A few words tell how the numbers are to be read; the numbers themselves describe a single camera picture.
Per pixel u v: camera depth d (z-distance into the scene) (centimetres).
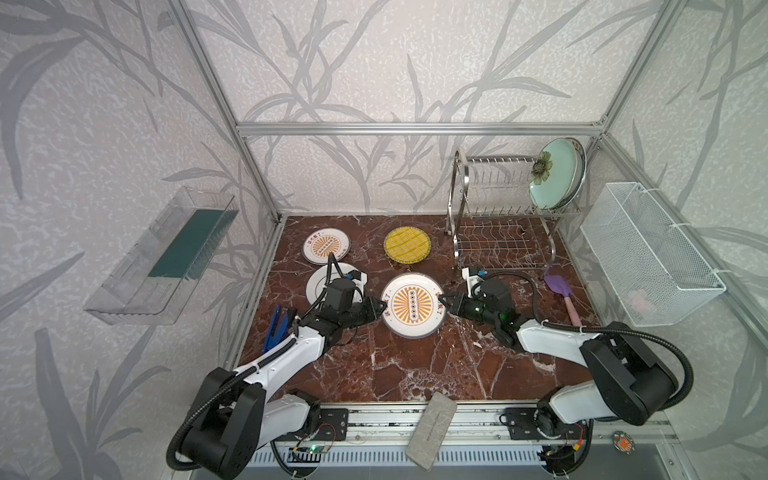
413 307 86
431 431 70
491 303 69
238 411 41
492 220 119
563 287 97
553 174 85
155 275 64
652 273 63
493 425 75
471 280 81
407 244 112
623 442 71
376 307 75
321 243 112
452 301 81
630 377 44
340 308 66
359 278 80
